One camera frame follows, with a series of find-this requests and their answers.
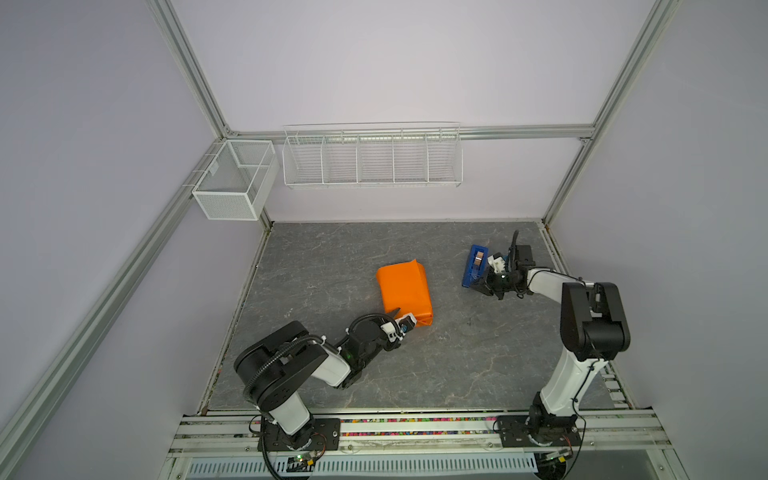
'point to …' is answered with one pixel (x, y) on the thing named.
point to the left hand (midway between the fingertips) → (400, 315)
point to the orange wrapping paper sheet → (404, 286)
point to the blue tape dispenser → (476, 264)
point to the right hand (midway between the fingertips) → (472, 287)
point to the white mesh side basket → (237, 181)
